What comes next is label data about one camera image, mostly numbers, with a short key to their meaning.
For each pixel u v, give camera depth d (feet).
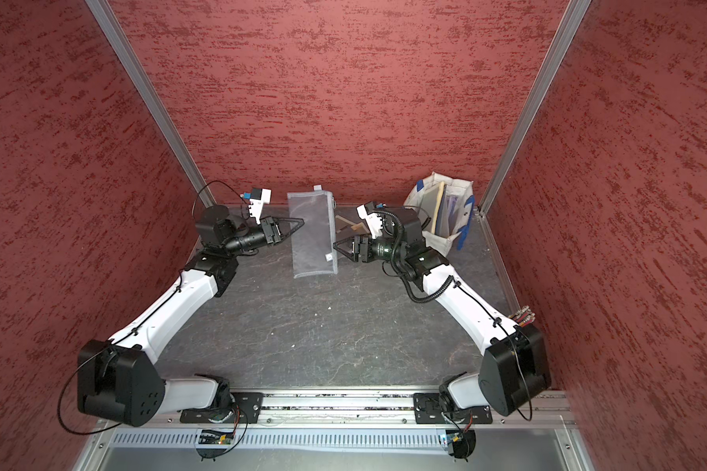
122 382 1.31
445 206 3.08
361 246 2.15
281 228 2.24
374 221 2.24
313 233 2.35
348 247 2.46
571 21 2.38
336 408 2.49
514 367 1.33
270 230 2.11
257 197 2.22
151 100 2.88
